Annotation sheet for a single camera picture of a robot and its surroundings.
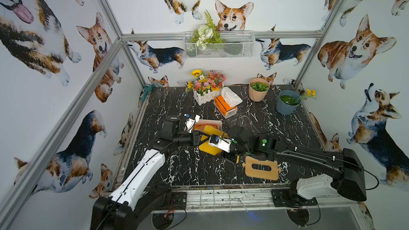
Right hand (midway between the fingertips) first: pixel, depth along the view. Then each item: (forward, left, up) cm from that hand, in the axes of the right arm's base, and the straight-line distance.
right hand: (219, 142), depth 74 cm
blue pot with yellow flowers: (+34, -45, -12) cm, 58 cm away
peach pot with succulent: (+40, -25, -6) cm, 48 cm away
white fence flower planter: (+39, +8, -3) cm, 40 cm away
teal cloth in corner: (+53, +54, -16) cm, 77 cm away
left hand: (+3, +5, +2) cm, 7 cm away
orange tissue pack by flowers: (+32, -5, -11) cm, 34 cm away
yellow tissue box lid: (-3, +4, +1) cm, 6 cm away
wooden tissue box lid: (-9, -27, -19) cm, 35 cm away
